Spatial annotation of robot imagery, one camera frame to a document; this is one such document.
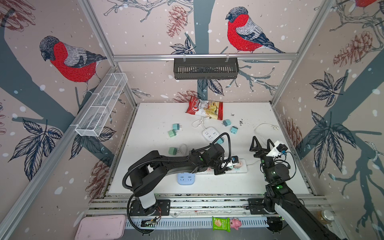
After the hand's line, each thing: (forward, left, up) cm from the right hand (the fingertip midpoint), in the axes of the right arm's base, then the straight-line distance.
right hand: (260, 140), depth 75 cm
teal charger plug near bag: (+26, +13, -18) cm, 34 cm away
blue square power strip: (-15, +39, -17) cm, 45 cm away
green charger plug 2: (+15, +52, -17) cm, 56 cm away
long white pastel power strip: (-9, +7, -18) cm, 21 cm away
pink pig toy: (-34, +14, -18) cm, 41 cm away
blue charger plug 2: (+20, +8, -19) cm, 29 cm away
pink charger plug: (-8, +9, -16) cm, 20 cm away
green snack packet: (-34, +20, -19) cm, 44 cm away
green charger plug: (+1, +49, -17) cm, 52 cm away
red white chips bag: (+37, +23, -17) cm, 47 cm away
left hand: (-10, +14, -12) cm, 21 cm away
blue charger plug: (+20, +49, -16) cm, 56 cm away
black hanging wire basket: (+53, +29, +9) cm, 61 cm away
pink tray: (-38, +72, -17) cm, 83 cm away
